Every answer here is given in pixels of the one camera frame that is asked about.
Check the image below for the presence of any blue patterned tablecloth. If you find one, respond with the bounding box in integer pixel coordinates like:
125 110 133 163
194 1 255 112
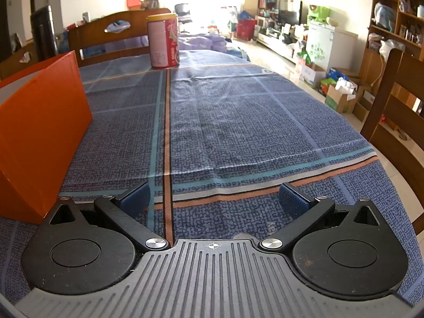
0 50 418 305

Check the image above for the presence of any green box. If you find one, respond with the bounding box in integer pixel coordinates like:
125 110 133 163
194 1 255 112
308 5 331 24

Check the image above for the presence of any red plastic basket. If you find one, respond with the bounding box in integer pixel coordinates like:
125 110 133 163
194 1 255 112
237 19 258 41

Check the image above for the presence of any tall black speaker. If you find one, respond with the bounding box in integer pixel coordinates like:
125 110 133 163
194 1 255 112
30 6 58 62

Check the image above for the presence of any white television stand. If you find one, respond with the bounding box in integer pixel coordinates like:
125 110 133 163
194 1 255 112
258 32 299 62

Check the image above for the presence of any red cylindrical can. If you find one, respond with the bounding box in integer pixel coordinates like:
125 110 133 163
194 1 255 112
147 12 180 70

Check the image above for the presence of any orange cardboard box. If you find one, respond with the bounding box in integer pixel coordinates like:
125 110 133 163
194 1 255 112
0 51 93 224

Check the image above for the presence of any purple blanket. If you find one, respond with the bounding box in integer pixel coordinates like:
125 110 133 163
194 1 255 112
178 33 250 63

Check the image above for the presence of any white plastic bag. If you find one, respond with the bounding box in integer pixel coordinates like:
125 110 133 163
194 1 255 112
379 39 407 58

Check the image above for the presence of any wooden bookshelf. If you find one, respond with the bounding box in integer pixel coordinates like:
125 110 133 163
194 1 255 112
359 0 424 85

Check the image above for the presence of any black office chair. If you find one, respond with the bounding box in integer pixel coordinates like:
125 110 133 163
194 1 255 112
174 3 193 24

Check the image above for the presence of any black television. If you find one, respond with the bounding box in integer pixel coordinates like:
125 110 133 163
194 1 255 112
278 9 300 26

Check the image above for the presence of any white chest freezer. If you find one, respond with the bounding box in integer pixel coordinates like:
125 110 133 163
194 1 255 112
306 20 359 72

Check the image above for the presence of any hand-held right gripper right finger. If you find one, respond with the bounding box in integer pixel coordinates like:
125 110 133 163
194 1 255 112
259 183 381 254

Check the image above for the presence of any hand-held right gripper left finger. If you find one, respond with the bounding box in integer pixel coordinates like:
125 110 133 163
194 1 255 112
50 182 169 253

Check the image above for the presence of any wooden chair with cutout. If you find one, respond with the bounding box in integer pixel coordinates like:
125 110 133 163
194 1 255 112
0 40 40 81
68 7 173 68

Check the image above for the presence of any wooden slatted chair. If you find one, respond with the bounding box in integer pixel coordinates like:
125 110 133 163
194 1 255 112
360 48 424 236

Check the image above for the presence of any open cardboard box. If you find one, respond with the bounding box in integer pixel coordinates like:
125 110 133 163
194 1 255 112
325 84 359 114

